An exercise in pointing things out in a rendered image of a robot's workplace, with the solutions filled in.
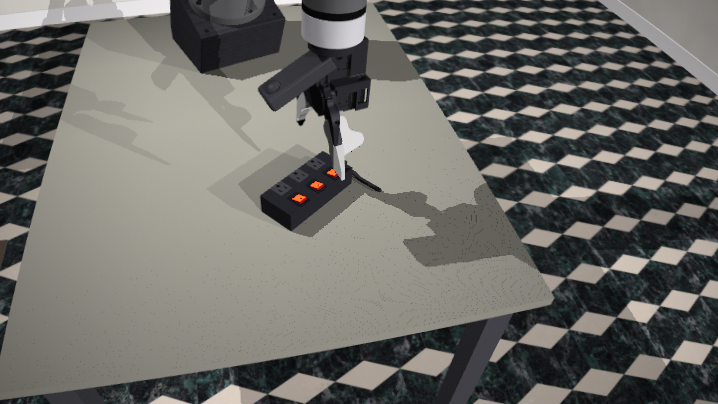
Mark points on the black power strip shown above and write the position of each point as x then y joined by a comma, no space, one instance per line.
299,195

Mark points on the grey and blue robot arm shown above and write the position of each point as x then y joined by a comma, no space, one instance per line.
309,68

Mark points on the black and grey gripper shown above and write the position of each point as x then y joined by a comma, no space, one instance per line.
338,91

